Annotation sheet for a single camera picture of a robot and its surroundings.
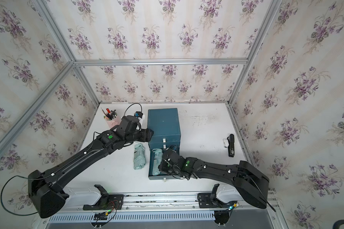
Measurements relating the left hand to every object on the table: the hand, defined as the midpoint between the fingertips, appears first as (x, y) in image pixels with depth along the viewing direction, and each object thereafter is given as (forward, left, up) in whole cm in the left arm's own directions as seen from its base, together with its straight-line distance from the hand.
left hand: (150, 133), depth 77 cm
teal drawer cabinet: (0, -7, +1) cm, 7 cm away
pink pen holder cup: (+18, +29, -10) cm, 36 cm away
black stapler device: (+2, -50, -16) cm, 52 cm away
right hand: (-15, -4, -13) cm, 20 cm away
